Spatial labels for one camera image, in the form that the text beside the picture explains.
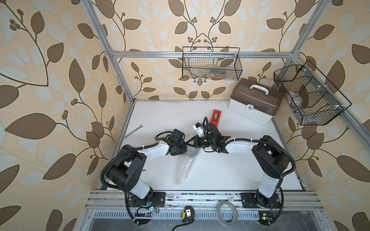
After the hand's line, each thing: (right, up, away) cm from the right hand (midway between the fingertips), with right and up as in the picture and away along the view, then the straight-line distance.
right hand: (186, 143), depth 86 cm
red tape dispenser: (+21, +12, +16) cm, 29 cm away
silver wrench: (-43, +2, +13) cm, 45 cm away
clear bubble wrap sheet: (-1, -9, -5) cm, 10 cm away
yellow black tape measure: (+2, -30, -18) cm, 35 cm away
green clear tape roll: (+21, +17, +16) cm, 31 cm away
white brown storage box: (+45, +27, +8) cm, 53 cm away
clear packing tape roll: (+24, -30, -18) cm, 42 cm away
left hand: (-2, -4, +5) cm, 7 cm away
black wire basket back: (+17, +53, +11) cm, 56 cm away
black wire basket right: (+66, +24, -14) cm, 72 cm away
